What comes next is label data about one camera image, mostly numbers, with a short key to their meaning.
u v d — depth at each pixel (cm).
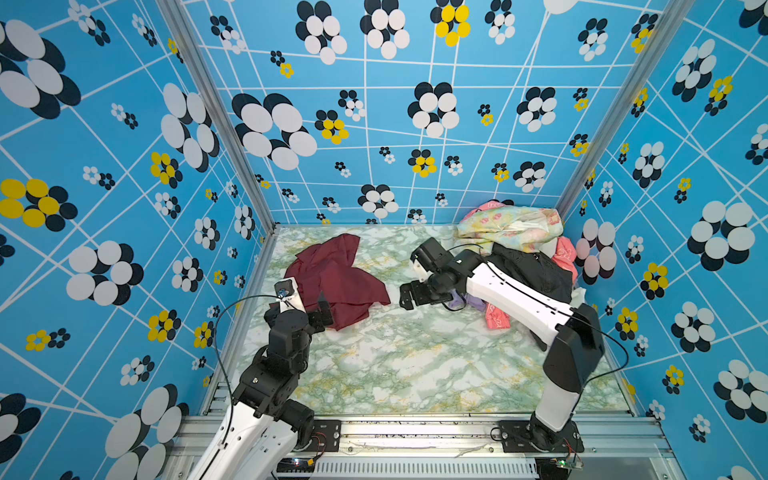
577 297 98
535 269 91
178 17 69
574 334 45
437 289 68
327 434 73
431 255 65
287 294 59
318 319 63
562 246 105
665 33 71
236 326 99
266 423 48
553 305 48
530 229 92
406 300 74
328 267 101
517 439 72
